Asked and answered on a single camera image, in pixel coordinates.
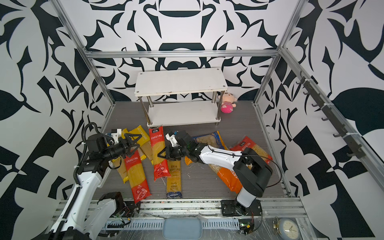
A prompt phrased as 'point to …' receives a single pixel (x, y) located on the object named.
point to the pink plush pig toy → (228, 104)
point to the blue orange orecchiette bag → (214, 139)
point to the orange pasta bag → (229, 177)
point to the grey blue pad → (182, 228)
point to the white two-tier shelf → (181, 97)
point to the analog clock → (289, 229)
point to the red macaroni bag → (245, 142)
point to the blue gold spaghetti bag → (174, 182)
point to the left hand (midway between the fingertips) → (141, 138)
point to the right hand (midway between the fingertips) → (158, 156)
